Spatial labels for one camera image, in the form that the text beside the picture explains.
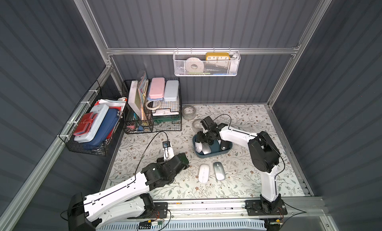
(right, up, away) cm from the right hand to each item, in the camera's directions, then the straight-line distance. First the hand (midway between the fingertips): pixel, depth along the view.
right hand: (201, 143), depth 95 cm
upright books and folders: (-39, +30, -6) cm, 50 cm away
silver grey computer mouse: (+10, -15, -9) cm, 20 cm away
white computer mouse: (+1, -15, -12) cm, 19 cm away
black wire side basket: (-57, +17, -27) cm, 65 cm away
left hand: (-13, -4, -20) cm, 24 cm away
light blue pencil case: (-20, +35, +5) cm, 41 cm away
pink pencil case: (-29, +36, +2) cm, 46 cm away
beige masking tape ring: (-32, +27, +1) cm, 42 cm away
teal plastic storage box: (+9, -3, +2) cm, 10 cm away
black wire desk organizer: (-32, +24, -1) cm, 40 cm away
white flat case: (-49, +20, -25) cm, 58 cm away
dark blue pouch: (-46, +13, -25) cm, 54 cm away
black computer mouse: (+15, -1, -3) cm, 15 cm away
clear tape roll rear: (-9, +20, +21) cm, 31 cm away
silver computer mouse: (+3, -4, 0) cm, 5 cm away
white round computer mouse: (-2, -2, -4) cm, 5 cm away
